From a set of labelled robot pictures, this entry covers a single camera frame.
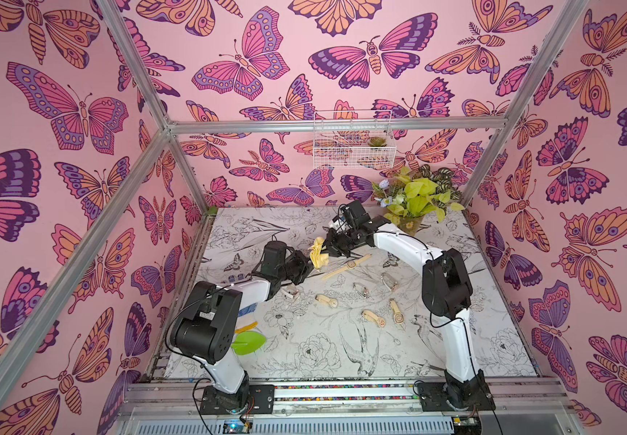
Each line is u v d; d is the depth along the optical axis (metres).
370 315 0.87
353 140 0.96
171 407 0.74
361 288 0.95
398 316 0.88
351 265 1.02
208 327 0.47
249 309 0.90
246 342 0.84
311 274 0.98
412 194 0.92
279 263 0.76
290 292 0.95
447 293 0.56
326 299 0.91
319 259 0.88
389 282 0.97
